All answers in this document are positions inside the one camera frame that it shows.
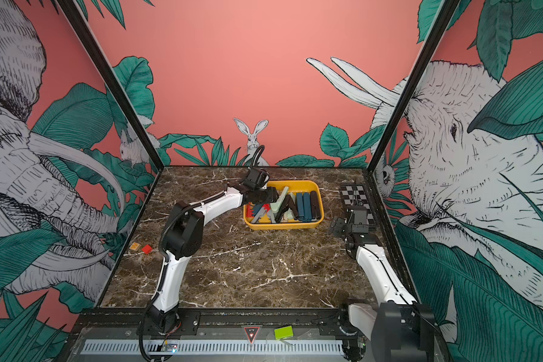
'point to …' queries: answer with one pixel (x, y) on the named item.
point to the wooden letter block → (135, 246)
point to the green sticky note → (283, 332)
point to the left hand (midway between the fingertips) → (279, 193)
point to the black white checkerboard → (355, 194)
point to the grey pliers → (261, 212)
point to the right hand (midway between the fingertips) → (342, 219)
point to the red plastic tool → (249, 210)
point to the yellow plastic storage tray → (294, 186)
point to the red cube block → (147, 249)
